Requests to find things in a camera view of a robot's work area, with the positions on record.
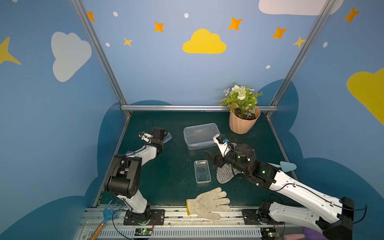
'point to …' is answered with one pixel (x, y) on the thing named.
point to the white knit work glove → (204, 204)
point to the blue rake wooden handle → (108, 214)
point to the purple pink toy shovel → (309, 234)
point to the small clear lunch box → (202, 171)
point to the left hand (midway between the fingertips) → (162, 134)
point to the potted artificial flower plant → (242, 101)
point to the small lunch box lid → (167, 138)
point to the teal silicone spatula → (286, 166)
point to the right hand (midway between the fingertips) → (214, 144)
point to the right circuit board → (269, 233)
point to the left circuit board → (143, 232)
